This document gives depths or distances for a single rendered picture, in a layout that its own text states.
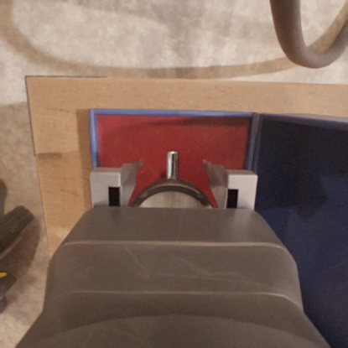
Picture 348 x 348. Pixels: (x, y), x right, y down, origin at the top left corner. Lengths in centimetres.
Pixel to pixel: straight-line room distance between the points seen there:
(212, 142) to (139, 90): 6
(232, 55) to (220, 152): 51
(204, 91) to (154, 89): 3
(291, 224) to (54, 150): 18
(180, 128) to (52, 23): 58
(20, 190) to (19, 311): 42
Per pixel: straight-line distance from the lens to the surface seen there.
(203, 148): 18
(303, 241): 20
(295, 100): 20
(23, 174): 79
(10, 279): 55
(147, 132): 18
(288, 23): 34
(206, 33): 67
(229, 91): 18
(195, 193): 15
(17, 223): 70
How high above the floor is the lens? 65
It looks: 73 degrees down
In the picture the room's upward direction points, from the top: 178 degrees clockwise
